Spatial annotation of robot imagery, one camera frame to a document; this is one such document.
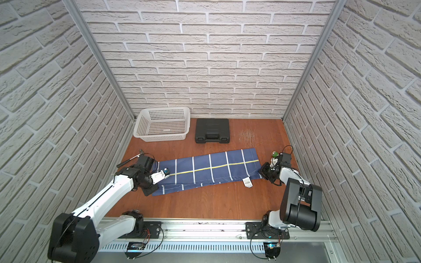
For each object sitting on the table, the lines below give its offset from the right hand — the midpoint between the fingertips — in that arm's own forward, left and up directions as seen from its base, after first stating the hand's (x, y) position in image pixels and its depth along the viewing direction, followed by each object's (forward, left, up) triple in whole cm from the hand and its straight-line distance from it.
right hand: (261, 170), depth 92 cm
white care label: (-6, +9, 0) cm, 11 cm away
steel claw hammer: (+17, +72, 0) cm, 74 cm away
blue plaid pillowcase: (+2, +40, -1) cm, 40 cm away
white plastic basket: (+35, +60, +7) cm, 70 cm away
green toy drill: (+10, -10, +1) cm, 14 cm away
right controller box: (-37, +4, -2) cm, 37 cm away
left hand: (-5, +59, +4) cm, 60 cm away
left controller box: (-33, +64, -1) cm, 72 cm away
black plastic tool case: (+28, +27, +5) cm, 39 cm away
